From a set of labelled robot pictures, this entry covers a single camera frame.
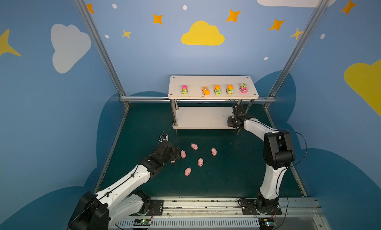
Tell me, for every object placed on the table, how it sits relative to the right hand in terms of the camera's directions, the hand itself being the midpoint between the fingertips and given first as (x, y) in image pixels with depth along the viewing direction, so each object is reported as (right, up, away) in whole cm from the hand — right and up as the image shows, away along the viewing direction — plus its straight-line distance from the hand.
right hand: (234, 119), depth 101 cm
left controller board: (-53, -50, -31) cm, 79 cm away
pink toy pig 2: (-35, -22, -10) cm, 43 cm away
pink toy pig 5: (-24, -26, -13) cm, 38 cm away
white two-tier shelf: (-17, +15, +27) cm, 35 cm away
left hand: (-40, -18, -17) cm, 47 cm away
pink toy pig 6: (-32, -31, -16) cm, 47 cm away
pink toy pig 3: (-41, -26, -13) cm, 50 cm away
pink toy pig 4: (-15, -21, -8) cm, 27 cm away
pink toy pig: (-28, -18, -6) cm, 34 cm away
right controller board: (+7, -51, -30) cm, 60 cm away
